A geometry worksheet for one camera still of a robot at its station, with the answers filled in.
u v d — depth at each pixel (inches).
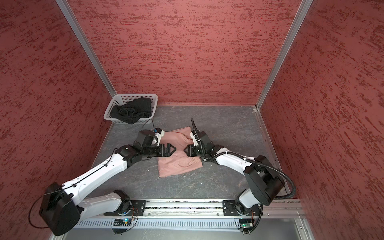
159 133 28.7
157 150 27.4
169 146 28.1
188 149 31.1
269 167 16.6
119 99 45.1
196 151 29.5
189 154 29.9
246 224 28.0
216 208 29.8
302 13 29.1
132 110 37.9
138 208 29.0
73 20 29.6
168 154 27.4
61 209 15.1
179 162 33.3
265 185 17.4
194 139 27.9
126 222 27.6
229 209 29.1
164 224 30.5
